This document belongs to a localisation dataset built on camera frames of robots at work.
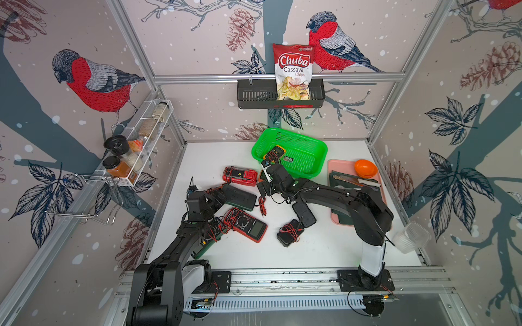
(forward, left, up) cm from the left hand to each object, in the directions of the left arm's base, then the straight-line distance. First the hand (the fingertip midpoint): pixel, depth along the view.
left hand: (223, 191), depth 88 cm
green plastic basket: (+29, -41, -9) cm, 51 cm away
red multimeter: (+12, -3, -5) cm, 13 cm away
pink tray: (+19, -62, -9) cm, 66 cm away
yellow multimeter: (+27, -24, -5) cm, 36 cm away
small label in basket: (+26, -31, -9) cm, 42 cm away
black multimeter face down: (-1, -7, -4) cm, 8 cm away
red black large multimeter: (-11, -8, -6) cm, 15 cm away
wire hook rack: (-17, +32, +25) cm, 44 cm away
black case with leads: (-17, -29, -5) cm, 34 cm away
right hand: (+6, -19, +1) cm, 20 cm away
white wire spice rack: (+1, +26, +27) cm, 38 cm away
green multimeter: (-16, +2, -6) cm, 17 cm away
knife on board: (+11, -65, -9) cm, 67 cm away
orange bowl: (+17, -71, -6) cm, 73 cm away
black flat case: (-8, -36, -6) cm, 37 cm away
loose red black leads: (0, -17, -8) cm, 19 cm away
